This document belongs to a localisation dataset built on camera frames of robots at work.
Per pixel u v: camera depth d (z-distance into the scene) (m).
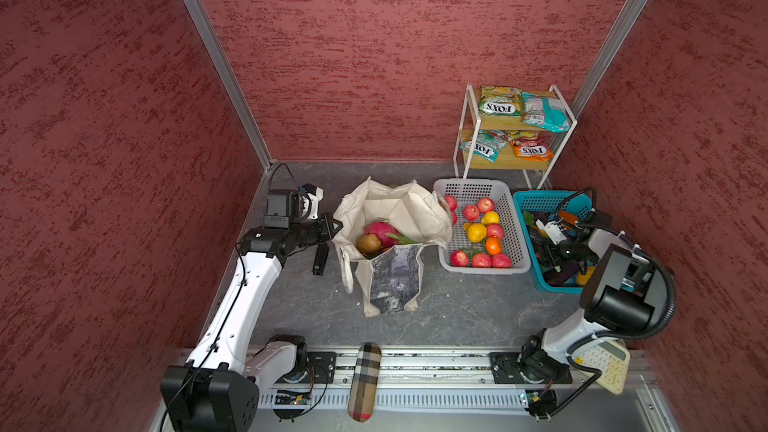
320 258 0.92
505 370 0.74
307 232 0.64
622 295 0.48
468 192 1.14
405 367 0.76
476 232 0.94
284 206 0.58
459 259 0.89
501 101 0.90
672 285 0.41
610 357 0.74
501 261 0.88
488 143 1.01
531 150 1.01
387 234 0.90
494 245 0.92
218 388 0.36
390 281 0.74
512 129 1.07
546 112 0.85
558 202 0.85
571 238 0.79
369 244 0.86
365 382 0.69
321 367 0.74
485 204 1.03
